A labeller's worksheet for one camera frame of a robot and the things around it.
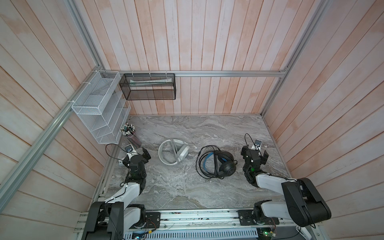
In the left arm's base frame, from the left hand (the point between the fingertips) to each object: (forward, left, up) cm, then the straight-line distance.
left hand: (138, 152), depth 87 cm
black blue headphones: (-6, -52, -3) cm, 52 cm away
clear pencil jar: (+12, +7, +7) cm, 15 cm away
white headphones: (+5, -19, -9) cm, 21 cm away
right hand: (+3, -72, +1) cm, 72 cm away
